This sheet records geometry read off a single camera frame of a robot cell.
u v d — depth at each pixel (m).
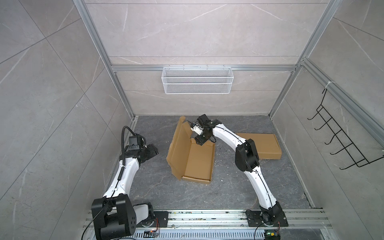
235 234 0.70
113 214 0.44
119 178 0.46
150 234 0.70
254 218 0.73
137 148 0.65
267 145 1.10
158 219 0.73
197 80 1.01
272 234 0.70
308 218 0.75
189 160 0.96
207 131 0.77
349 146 0.62
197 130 0.93
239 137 0.66
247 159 0.62
